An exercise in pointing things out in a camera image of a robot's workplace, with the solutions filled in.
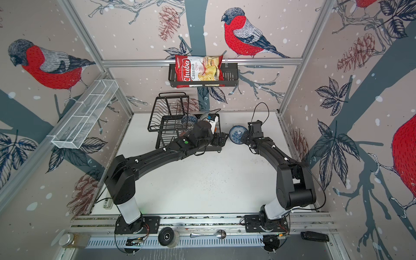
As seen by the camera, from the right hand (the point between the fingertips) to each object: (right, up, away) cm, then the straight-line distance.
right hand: (244, 135), depth 94 cm
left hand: (-12, +3, -14) cm, 19 cm away
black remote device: (+25, -42, -25) cm, 55 cm away
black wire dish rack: (-49, +12, +17) cm, 53 cm away
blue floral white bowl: (-5, +1, +2) cm, 5 cm away
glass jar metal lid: (-76, -38, -32) cm, 91 cm away
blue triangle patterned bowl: (-35, +10, +19) cm, 41 cm away
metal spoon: (-15, -44, -22) cm, 51 cm away
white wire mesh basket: (-82, +12, -16) cm, 84 cm away
